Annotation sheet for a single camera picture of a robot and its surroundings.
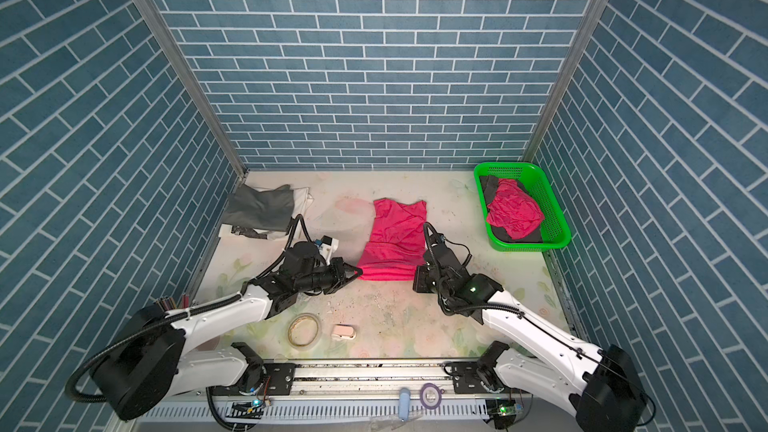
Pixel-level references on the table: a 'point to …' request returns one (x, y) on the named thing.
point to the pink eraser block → (344, 330)
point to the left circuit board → (251, 410)
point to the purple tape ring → (439, 391)
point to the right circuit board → (502, 411)
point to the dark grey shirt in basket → (489, 185)
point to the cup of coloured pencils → (167, 303)
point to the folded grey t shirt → (270, 209)
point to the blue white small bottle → (404, 404)
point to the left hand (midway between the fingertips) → (363, 273)
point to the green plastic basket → (556, 233)
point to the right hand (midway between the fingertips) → (411, 270)
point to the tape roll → (303, 331)
